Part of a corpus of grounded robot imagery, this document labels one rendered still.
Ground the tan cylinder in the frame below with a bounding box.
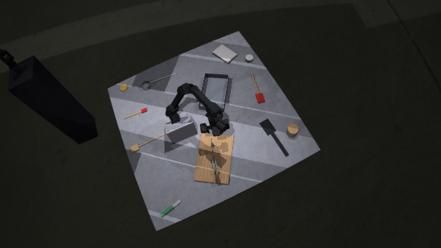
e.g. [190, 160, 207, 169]
[287, 124, 298, 137]

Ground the light brown wooden board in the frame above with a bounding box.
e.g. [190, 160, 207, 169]
[194, 133, 234, 185]

